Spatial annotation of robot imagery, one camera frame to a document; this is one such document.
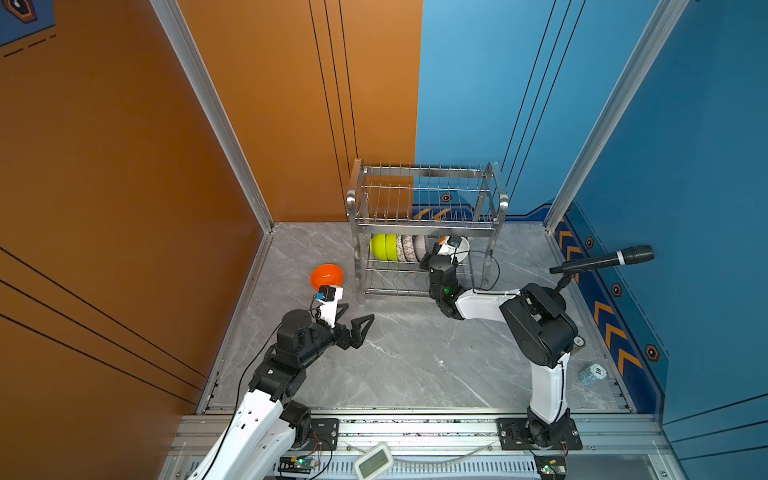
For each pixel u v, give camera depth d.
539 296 0.55
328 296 0.63
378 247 0.99
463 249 0.81
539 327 0.52
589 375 0.78
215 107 0.86
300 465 0.70
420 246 0.97
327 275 1.01
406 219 0.78
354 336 0.66
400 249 0.99
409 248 0.98
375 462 0.68
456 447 0.73
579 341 0.83
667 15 0.70
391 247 0.99
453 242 0.80
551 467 0.70
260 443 0.57
